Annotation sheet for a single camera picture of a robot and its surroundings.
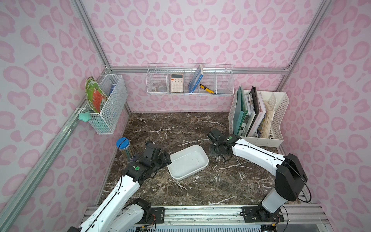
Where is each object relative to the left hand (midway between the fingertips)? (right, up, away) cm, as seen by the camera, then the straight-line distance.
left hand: (165, 156), depth 78 cm
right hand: (+27, 0, +10) cm, 29 cm away
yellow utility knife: (+25, +41, +20) cm, 52 cm away
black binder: (+52, +31, +7) cm, 61 cm away
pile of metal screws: (+32, -6, +15) cm, 36 cm away
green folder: (+41, +25, +2) cm, 48 cm away
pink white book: (+52, +21, +2) cm, 56 cm away
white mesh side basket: (-29, +18, -5) cm, 35 cm away
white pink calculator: (+5, +44, +17) cm, 47 cm away
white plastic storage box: (+12, -7, +15) cm, 20 cm away
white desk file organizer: (+64, +12, +15) cm, 67 cm away
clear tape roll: (-6, +41, +17) cm, 44 cm away
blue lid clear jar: (-22, +6, 0) cm, 23 cm away
